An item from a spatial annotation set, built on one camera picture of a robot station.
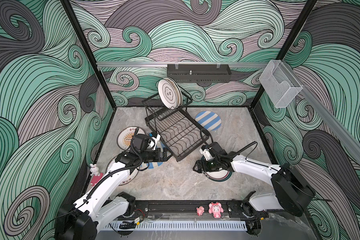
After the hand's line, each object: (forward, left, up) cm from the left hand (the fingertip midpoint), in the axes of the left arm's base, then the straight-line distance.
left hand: (167, 153), depth 77 cm
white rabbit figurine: (-7, +40, -9) cm, 41 cm away
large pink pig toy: (-23, -25, -12) cm, 36 cm away
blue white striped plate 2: (+36, -30, -14) cm, 49 cm away
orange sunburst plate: (-9, +21, -14) cm, 27 cm away
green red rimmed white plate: (-7, -29, -13) cm, 32 cm away
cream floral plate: (+28, -6, +18) cm, 34 cm away
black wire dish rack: (+29, -3, -15) cm, 33 cm away
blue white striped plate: (-1, +9, -15) cm, 17 cm away
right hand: (-3, -18, -13) cm, 23 cm away
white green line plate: (+33, +1, +13) cm, 36 cm away
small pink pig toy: (-24, -17, -12) cm, 32 cm away
